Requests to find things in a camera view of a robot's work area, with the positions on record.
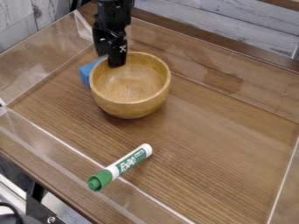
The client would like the green Expo marker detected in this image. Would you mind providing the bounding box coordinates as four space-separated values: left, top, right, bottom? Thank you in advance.
87 143 154 192

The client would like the black cable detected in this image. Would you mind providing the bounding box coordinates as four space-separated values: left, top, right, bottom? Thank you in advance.
0 202 22 224

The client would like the black metal table frame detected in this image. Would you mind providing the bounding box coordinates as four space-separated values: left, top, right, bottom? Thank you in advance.
0 154 67 224

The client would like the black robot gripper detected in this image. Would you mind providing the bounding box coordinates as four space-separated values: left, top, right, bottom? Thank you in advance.
93 0 135 67

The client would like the brown wooden bowl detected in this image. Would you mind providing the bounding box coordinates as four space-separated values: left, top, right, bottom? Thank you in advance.
89 52 173 119

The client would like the clear acrylic tray wall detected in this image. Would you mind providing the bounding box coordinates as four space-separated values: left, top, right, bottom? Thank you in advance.
0 4 299 224

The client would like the blue block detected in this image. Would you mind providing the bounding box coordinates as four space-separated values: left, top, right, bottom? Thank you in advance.
79 57 105 88

